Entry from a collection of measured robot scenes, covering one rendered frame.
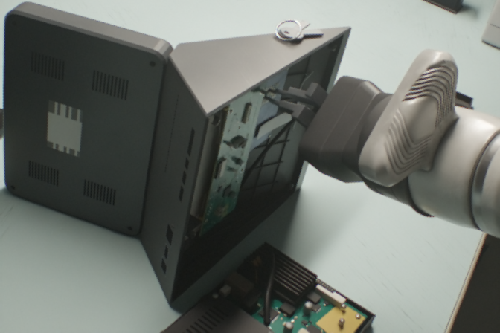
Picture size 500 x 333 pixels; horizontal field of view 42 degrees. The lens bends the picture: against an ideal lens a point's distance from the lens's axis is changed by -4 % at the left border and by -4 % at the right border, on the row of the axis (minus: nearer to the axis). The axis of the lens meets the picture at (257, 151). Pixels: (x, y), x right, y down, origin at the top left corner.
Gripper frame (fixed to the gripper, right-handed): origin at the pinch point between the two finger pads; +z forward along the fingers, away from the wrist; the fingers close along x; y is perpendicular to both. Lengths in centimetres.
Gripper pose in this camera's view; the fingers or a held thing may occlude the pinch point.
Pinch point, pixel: (267, 94)
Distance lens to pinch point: 57.4
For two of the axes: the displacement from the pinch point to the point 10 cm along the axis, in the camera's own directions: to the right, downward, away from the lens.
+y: 6.3, 4.8, 6.0
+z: -5.7, -2.4, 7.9
